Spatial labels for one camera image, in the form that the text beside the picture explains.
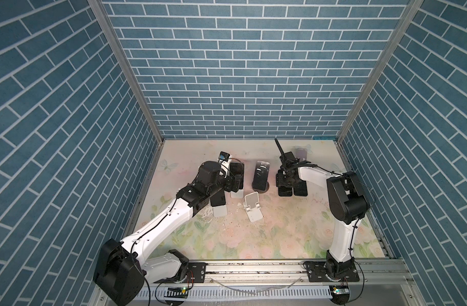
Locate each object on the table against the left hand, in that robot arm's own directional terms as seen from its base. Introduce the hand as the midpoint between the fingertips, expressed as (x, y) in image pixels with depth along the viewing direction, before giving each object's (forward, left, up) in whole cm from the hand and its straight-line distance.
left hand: (238, 173), depth 79 cm
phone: (+5, -33, -21) cm, 40 cm away
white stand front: (-7, -7, -17) cm, 20 cm away
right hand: (+9, -25, -21) cm, 34 cm away
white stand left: (-7, +8, -22) cm, 25 cm away
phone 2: (+2, -24, -19) cm, 30 cm away
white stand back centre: (+1, -1, -21) cm, 21 cm away
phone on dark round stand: (+7, -12, -13) cm, 19 cm away
